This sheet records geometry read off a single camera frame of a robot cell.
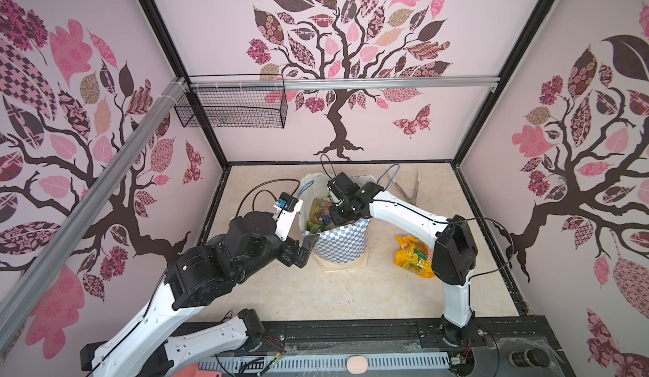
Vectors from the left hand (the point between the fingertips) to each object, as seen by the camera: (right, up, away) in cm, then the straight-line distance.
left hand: (298, 233), depth 59 cm
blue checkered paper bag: (+10, -7, +13) cm, 18 cm away
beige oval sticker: (+15, -38, +9) cm, 42 cm away
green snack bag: (+2, -3, +28) cm, 28 cm away
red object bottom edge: (-29, -39, +7) cm, 49 cm away
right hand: (+9, +2, +28) cm, 29 cm away
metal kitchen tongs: (+44, +6, +47) cm, 64 cm away
